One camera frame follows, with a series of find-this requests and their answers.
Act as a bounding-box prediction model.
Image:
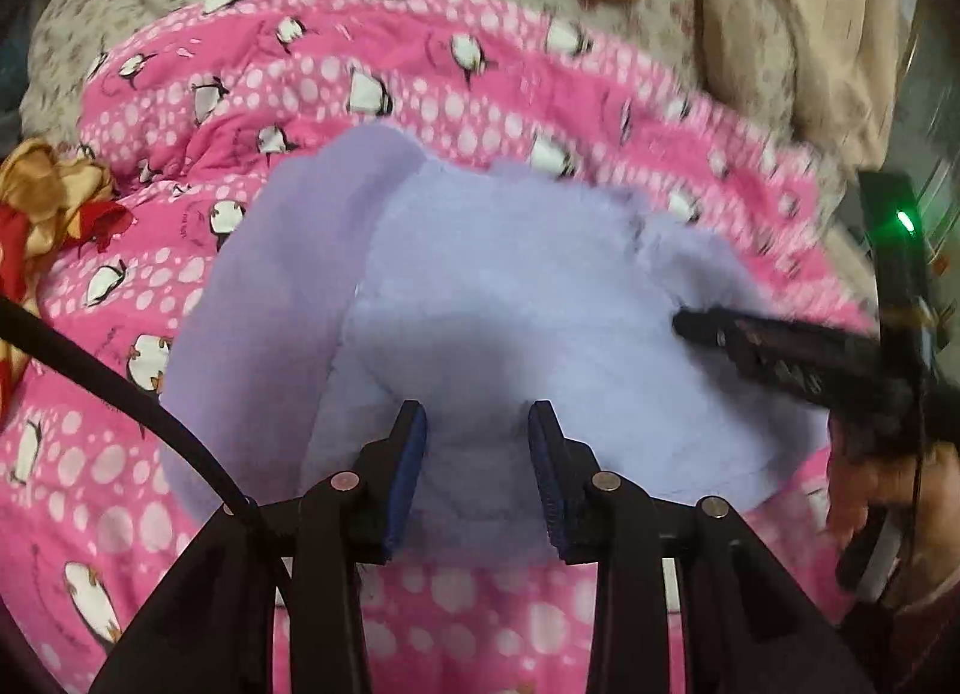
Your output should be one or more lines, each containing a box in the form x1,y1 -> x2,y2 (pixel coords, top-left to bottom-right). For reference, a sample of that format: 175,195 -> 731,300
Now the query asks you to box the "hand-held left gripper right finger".
527,400 -> 878,694

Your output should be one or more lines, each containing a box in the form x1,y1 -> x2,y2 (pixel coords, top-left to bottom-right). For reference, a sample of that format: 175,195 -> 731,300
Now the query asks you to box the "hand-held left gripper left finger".
88,400 -> 428,694

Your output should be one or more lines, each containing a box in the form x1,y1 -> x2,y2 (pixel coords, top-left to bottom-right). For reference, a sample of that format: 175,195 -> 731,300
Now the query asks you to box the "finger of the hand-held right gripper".
671,304 -> 886,410

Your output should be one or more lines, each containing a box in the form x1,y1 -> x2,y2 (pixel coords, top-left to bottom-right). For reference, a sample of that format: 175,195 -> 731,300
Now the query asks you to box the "purple fleece garment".
159,122 -> 830,564

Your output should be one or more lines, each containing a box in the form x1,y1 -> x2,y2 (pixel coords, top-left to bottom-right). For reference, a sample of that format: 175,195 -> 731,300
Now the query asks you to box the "person's right hand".
825,431 -> 960,590

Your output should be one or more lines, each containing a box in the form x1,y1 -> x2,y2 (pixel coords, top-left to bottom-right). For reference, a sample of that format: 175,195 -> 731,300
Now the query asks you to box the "beige cloth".
690,0 -> 923,170

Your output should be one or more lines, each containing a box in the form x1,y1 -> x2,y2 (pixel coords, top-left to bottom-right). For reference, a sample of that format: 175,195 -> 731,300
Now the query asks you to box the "pink penguin print blanket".
0,0 -> 878,694

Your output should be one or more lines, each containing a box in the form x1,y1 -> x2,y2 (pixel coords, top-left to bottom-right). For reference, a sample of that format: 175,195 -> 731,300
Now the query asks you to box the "yellow orange printed towel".
0,137 -> 136,410

